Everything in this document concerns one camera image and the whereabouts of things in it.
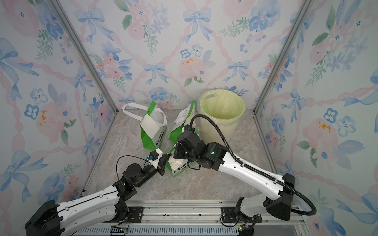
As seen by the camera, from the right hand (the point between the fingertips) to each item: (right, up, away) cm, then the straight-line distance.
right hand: (175, 148), depth 69 cm
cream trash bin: (+30, +22, +27) cm, 46 cm away
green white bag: (-13, +17, +24) cm, 32 cm away
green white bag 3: (+1, -9, +3) cm, 10 cm away
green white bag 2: (+2, +17, +28) cm, 33 cm away
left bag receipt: (-16, +11, +15) cm, 25 cm away
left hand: (-3, -3, +4) cm, 6 cm away
